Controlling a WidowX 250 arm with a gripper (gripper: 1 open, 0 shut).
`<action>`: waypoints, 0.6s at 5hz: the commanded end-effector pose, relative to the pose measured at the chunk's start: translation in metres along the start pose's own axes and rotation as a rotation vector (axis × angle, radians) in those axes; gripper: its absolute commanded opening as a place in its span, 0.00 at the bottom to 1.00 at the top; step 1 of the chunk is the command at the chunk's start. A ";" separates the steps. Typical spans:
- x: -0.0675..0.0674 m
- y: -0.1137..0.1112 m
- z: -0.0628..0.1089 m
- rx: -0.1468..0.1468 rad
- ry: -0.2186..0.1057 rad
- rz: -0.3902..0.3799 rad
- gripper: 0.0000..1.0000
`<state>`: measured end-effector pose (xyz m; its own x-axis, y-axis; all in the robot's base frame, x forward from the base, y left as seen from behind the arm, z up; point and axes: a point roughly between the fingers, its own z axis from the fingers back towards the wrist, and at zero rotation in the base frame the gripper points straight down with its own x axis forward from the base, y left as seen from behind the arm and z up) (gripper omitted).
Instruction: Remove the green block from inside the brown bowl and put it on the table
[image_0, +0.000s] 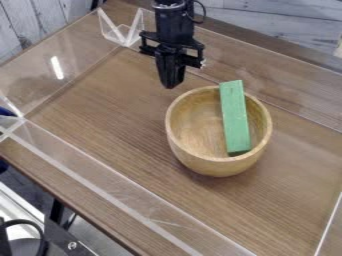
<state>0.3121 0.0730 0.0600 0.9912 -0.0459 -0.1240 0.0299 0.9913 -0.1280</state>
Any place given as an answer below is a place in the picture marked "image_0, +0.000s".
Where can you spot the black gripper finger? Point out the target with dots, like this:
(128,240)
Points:
(178,69)
(165,64)

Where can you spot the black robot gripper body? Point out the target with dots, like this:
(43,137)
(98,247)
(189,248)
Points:
(176,27)

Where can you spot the green rectangular block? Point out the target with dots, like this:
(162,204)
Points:
(236,122)

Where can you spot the brown wooden bowl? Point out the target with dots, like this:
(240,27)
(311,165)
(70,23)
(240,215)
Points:
(196,135)

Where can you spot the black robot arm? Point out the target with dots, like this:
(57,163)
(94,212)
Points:
(174,2)

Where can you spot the blue object at edge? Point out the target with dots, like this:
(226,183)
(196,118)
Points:
(6,112)

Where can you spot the black table leg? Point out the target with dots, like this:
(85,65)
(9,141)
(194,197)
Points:
(57,212)

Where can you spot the clear acrylic corner bracket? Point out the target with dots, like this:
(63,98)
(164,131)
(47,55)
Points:
(122,34)

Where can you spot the clear acrylic tray wall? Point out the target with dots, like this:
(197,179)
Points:
(144,222)

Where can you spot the black metal base plate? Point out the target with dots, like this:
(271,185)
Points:
(63,243)

